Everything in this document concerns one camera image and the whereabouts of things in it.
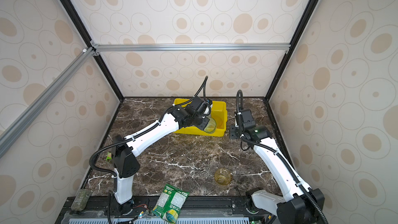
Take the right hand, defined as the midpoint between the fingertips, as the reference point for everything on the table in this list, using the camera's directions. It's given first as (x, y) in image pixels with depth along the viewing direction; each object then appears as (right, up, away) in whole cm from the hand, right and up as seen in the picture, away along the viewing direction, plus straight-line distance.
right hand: (235, 129), depth 79 cm
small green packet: (-71, -17, +10) cm, 74 cm away
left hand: (-14, +6, +1) cm, 15 cm away
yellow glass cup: (-6, -25, +2) cm, 26 cm away
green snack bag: (-32, -34, -6) cm, 48 cm away
